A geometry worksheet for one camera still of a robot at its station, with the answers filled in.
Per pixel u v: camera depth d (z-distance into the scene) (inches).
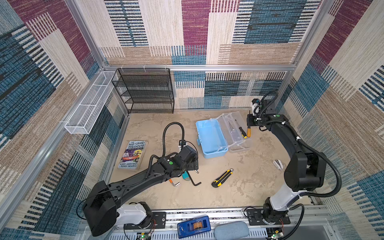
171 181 33.6
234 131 37.0
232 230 26.7
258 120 26.9
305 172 18.2
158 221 29.0
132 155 36.9
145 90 43.4
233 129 37.0
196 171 35.1
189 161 24.7
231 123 38.9
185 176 34.0
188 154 23.5
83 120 27.4
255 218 28.8
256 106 31.3
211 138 39.4
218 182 33.2
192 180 33.6
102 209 15.6
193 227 26.4
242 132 36.1
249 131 35.2
